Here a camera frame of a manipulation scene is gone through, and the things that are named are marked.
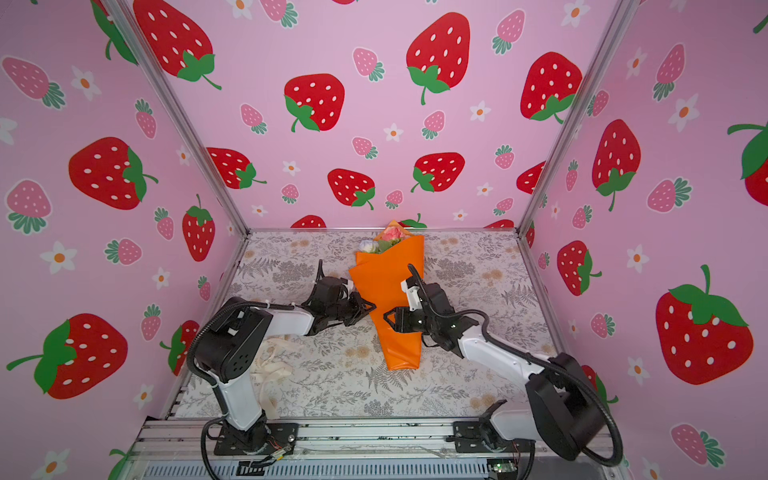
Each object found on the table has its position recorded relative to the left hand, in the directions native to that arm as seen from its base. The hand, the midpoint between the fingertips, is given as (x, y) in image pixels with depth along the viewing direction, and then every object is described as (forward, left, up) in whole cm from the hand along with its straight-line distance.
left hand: (378, 305), depth 93 cm
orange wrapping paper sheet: (+14, 0, -4) cm, 15 cm away
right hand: (-8, -4, +7) cm, 11 cm away
